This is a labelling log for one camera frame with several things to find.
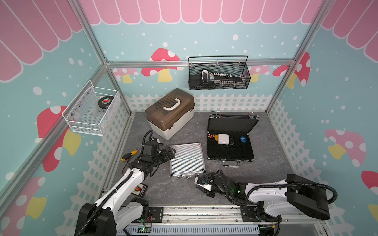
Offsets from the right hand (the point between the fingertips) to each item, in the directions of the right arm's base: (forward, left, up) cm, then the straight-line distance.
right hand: (198, 182), depth 79 cm
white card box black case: (+30, -18, -2) cm, 35 cm away
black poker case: (+33, -26, +8) cm, 42 cm away
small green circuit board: (-21, +27, -7) cm, 35 cm away
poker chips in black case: (+32, -13, -3) cm, 35 cm away
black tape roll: (+34, +50, +29) cm, 67 cm away
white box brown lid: (+43, +19, +9) cm, 48 cm away
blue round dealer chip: (+30, -32, -3) cm, 44 cm away
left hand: (+14, +16, +5) cm, 22 cm away
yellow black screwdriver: (+16, +47, -2) cm, 50 cm away
